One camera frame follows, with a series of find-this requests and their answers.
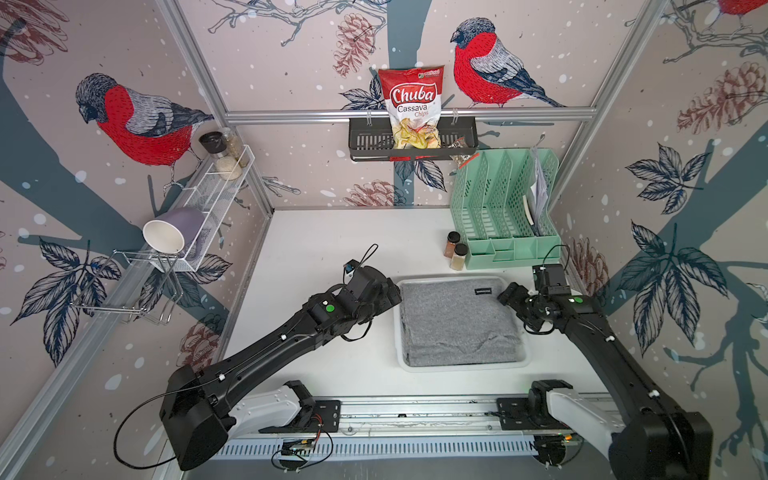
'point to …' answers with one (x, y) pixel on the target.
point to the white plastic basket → (488, 368)
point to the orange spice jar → (453, 238)
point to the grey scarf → (459, 322)
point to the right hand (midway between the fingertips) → (506, 299)
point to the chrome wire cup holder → (133, 283)
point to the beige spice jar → (458, 261)
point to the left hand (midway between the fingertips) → (397, 291)
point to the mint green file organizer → (503, 199)
